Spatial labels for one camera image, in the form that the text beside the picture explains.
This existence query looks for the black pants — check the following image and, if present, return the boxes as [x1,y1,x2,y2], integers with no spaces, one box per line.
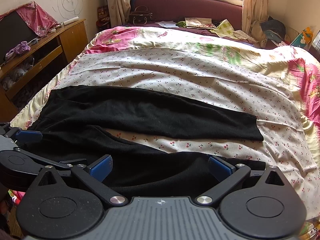
[23,86,263,197]

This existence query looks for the wooden tv cabinet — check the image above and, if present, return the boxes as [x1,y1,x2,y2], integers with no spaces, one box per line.
[1,19,88,122]

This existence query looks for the purple cloth on cabinet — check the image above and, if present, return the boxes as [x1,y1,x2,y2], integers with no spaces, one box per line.
[5,41,30,61]

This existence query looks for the black television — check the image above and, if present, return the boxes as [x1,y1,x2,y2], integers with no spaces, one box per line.
[0,11,37,64]

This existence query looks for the pink floral tv cover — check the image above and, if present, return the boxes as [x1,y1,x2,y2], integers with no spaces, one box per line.
[1,1,58,37]

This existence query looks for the cherry print bed quilt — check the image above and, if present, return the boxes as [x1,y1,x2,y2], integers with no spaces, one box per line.
[11,27,319,218]

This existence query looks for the white roll on cabinet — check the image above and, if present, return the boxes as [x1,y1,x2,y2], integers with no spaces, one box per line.
[63,16,79,26]

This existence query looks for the dark handbag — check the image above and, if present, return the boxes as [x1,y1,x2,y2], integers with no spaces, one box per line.
[129,5,153,25]

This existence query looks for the colourful cartoon bag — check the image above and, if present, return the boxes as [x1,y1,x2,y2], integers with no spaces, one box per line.
[290,27,313,48]

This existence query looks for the left beige curtain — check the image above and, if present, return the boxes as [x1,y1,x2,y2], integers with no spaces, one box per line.
[107,0,131,28]

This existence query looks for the beige curtain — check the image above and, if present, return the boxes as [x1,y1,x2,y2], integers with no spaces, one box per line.
[241,0,268,42]
[107,0,131,28]

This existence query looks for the dark clothes pile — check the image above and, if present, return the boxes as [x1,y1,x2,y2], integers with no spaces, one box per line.
[260,16,286,43]

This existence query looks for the yellow checked cloth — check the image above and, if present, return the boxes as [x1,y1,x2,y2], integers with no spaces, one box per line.
[209,20,237,40]

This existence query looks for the magazine on bed head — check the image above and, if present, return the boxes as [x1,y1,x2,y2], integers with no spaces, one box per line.
[185,17,216,29]

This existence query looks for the maroon padded headboard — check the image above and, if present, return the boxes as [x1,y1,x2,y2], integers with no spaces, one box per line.
[135,0,242,30]

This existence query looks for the right beige curtain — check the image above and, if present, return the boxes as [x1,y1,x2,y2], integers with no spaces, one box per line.
[241,0,268,42]

